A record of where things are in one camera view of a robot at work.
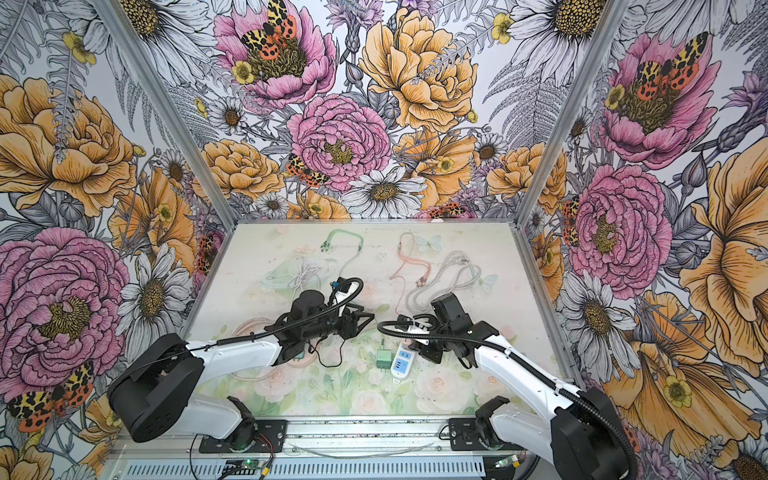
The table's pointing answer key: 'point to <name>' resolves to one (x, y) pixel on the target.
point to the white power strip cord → (448, 289)
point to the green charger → (384, 358)
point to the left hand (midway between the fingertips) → (366, 319)
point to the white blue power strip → (403, 362)
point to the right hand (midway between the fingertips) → (418, 347)
